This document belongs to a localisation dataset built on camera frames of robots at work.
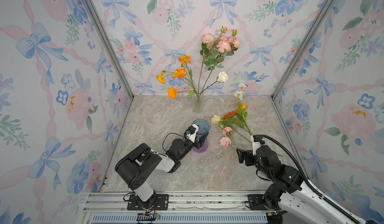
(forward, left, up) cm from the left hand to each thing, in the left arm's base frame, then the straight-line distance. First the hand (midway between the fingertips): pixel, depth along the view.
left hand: (203, 128), depth 81 cm
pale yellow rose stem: (+15, -22, -16) cm, 31 cm away
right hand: (-10, -21, -3) cm, 23 cm away
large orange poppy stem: (+9, +16, +18) cm, 26 cm away
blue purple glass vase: (+1, 0, 0) cm, 1 cm away
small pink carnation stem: (+7, -16, -13) cm, 22 cm away
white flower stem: (+33, -27, -6) cm, 43 cm away
